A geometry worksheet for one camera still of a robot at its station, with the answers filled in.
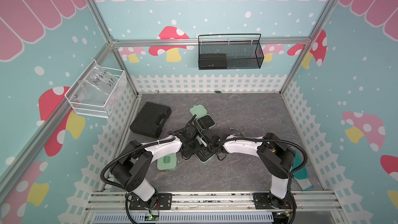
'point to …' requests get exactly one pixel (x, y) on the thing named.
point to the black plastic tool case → (150, 120)
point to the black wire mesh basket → (229, 51)
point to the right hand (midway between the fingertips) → (206, 151)
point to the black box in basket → (212, 61)
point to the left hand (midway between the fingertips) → (198, 153)
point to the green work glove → (301, 175)
